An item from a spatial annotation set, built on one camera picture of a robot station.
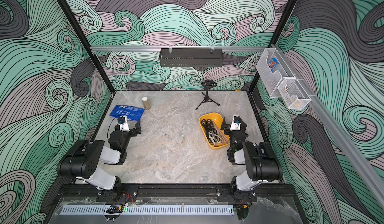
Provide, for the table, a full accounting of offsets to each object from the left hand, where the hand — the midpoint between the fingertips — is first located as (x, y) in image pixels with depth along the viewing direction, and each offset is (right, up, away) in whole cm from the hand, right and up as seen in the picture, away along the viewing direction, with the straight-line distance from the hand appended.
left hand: (131, 119), depth 89 cm
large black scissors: (+47, -4, +9) cm, 48 cm away
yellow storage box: (+55, -1, +9) cm, 56 cm away
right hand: (+63, 0, -1) cm, 63 cm away
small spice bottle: (+5, +10, +14) cm, 18 cm away
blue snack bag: (-5, +3, +14) cm, 15 cm away
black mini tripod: (+47, +22, +1) cm, 51 cm away
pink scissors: (+58, -12, +2) cm, 59 cm away
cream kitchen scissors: (+51, -11, +1) cm, 52 cm away
